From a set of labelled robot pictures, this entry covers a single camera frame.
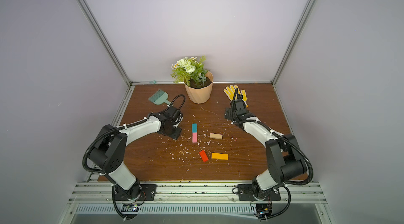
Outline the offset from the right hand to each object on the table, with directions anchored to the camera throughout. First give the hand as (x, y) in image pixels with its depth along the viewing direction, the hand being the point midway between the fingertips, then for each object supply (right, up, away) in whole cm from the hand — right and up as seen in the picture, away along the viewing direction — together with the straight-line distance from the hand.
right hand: (235, 110), depth 92 cm
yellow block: (-10, -25, -8) cm, 28 cm away
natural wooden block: (-11, -16, 0) cm, 20 cm away
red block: (-19, -25, -7) cm, 32 cm away
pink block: (-24, -16, -1) cm, 29 cm away
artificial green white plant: (-26, +23, -6) cm, 35 cm away
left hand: (-34, -14, 0) cm, 37 cm away
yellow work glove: (+2, +12, +23) cm, 26 cm away
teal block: (-25, -11, +3) cm, 27 cm away
